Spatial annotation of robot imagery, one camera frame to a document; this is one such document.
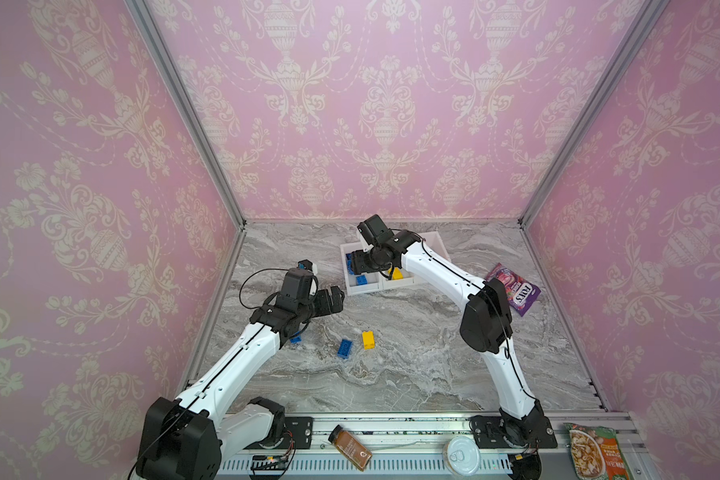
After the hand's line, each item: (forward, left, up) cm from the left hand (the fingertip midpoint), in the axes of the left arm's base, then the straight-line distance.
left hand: (332, 298), depth 83 cm
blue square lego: (+14, -8, -11) cm, 19 cm away
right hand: (+13, -7, -1) cm, 15 cm away
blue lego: (-7, +12, -14) cm, 19 cm away
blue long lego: (-9, -3, -14) cm, 17 cm away
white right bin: (+28, -34, -8) cm, 45 cm away
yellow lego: (-6, -10, -12) cm, 17 cm away
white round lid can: (-35, -32, -8) cm, 48 cm away
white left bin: (+15, -12, -13) cm, 23 cm away
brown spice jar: (-34, -7, -10) cm, 36 cm away
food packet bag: (-33, -65, -13) cm, 74 cm away
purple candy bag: (+10, -60, -11) cm, 62 cm away
